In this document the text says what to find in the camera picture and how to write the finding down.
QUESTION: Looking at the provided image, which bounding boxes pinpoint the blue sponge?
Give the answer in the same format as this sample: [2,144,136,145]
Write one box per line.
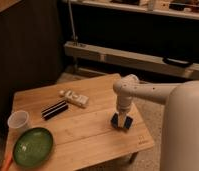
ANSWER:
[111,113,133,130]

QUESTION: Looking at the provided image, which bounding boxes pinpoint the white tube bottle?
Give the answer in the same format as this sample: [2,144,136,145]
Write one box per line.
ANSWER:
[59,90,89,108]

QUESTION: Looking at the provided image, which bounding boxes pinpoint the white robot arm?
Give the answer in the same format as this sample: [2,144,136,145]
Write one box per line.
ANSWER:
[113,74,199,171]

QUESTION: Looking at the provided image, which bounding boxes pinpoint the wooden folding table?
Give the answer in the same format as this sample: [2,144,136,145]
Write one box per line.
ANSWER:
[9,74,154,171]

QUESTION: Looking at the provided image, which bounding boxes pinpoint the black striped box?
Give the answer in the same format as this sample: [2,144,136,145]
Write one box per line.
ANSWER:
[41,100,68,120]

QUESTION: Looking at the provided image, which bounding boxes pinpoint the metal vertical pole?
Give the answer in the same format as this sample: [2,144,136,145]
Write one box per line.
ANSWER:
[67,0,77,44]

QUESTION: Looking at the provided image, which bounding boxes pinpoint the green plate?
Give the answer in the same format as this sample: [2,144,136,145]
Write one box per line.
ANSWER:
[12,127,54,168]

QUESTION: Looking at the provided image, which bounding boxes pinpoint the clear plastic cup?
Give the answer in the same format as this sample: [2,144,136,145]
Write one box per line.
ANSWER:
[7,110,29,133]

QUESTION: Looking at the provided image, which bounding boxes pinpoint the upper shelf board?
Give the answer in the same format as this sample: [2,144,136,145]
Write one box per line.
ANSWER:
[61,0,199,20]

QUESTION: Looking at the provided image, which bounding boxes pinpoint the black handle on rail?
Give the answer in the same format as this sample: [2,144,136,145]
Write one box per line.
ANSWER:
[162,57,193,68]

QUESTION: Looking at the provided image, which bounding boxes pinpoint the grey metal shelf rail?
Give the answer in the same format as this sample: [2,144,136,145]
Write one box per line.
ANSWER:
[64,41,199,79]

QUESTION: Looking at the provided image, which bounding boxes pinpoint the orange handle tool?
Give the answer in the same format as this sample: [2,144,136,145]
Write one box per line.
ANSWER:
[1,154,12,171]

